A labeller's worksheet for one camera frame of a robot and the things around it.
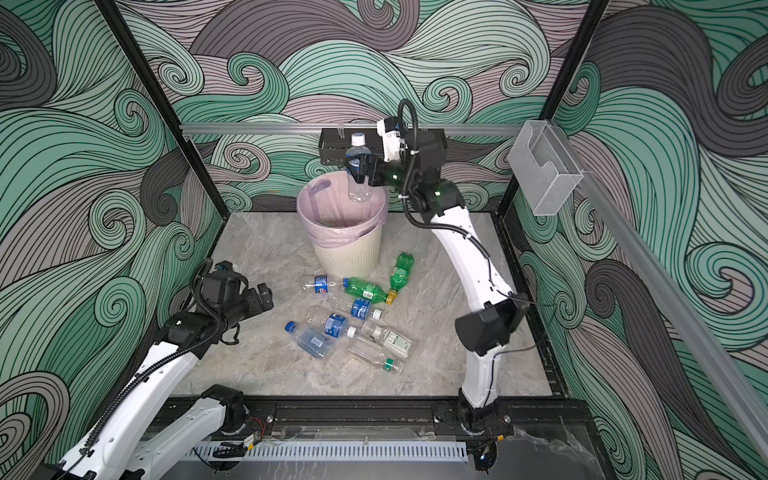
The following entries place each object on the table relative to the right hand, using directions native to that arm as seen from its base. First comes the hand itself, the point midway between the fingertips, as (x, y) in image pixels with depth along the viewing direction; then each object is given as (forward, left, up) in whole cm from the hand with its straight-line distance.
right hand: (359, 160), depth 68 cm
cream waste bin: (-5, +3, -33) cm, 33 cm away
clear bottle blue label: (-18, +2, -40) cm, 44 cm away
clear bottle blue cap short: (-28, +14, -40) cm, 51 cm away
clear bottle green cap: (-31, -2, -41) cm, 51 cm away
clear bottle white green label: (-28, -9, -40) cm, 50 cm away
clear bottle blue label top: (-9, +14, -41) cm, 45 cm away
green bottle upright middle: (-6, -11, -40) cm, 42 cm away
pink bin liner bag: (+14, +13, -35) cm, 40 cm away
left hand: (-20, +28, -28) cm, 44 cm away
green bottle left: (-11, 0, -42) cm, 43 cm away
